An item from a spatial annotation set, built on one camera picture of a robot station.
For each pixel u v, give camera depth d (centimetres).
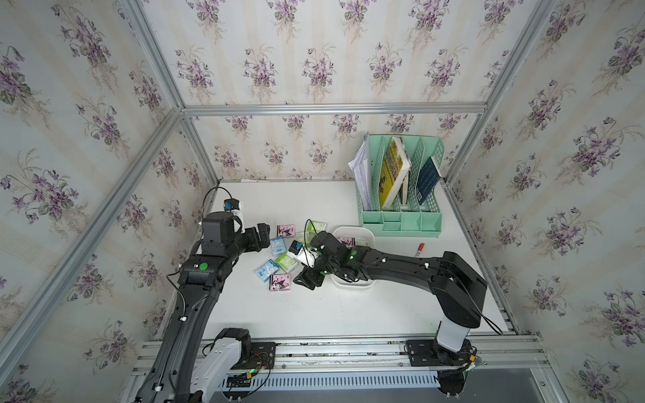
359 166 87
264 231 65
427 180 105
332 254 63
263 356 73
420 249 97
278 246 95
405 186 102
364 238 98
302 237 70
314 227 101
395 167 94
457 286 48
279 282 86
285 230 99
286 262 90
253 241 63
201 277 46
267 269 88
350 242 95
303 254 69
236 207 63
